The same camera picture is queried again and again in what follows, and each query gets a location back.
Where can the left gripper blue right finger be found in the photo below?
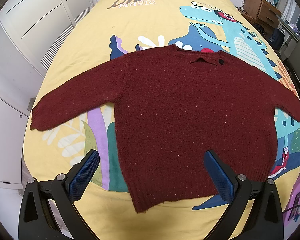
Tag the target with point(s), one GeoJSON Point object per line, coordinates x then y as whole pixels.
{"type": "Point", "coordinates": [265, 220]}

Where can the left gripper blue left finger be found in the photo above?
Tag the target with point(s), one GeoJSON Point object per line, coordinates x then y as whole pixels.
{"type": "Point", "coordinates": [36, 219]}

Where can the dark red knit sweater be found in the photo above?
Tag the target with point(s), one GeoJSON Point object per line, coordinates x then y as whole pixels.
{"type": "Point", "coordinates": [170, 107]}

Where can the dark blue bag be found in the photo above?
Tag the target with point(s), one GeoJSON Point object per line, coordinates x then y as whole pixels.
{"type": "Point", "coordinates": [277, 38]}

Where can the glass desk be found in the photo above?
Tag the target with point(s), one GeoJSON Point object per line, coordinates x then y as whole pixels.
{"type": "Point", "coordinates": [288, 29]}

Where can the white wardrobe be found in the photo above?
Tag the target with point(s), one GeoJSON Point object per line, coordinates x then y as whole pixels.
{"type": "Point", "coordinates": [31, 33]}

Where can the wooden drawer cabinet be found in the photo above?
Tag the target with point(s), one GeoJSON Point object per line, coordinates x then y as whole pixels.
{"type": "Point", "coordinates": [262, 10]}

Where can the yellow dinosaur bed cover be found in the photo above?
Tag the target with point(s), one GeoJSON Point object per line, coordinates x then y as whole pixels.
{"type": "Point", "coordinates": [111, 28]}

